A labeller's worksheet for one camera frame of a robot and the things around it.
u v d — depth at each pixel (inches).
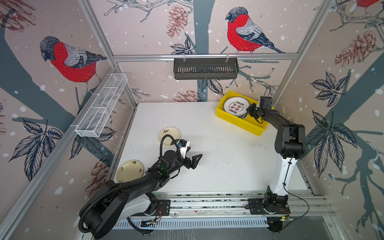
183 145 28.0
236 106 43.5
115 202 16.5
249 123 38.4
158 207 28.6
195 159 28.5
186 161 28.2
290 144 22.2
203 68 41.3
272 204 26.4
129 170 33.6
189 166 28.7
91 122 28.0
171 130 40.7
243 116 42.3
